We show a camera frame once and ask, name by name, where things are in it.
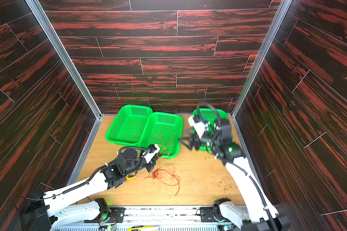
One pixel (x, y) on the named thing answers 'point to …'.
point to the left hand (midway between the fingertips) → (162, 154)
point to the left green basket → (127, 127)
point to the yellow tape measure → (131, 176)
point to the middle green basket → (163, 129)
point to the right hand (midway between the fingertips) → (185, 134)
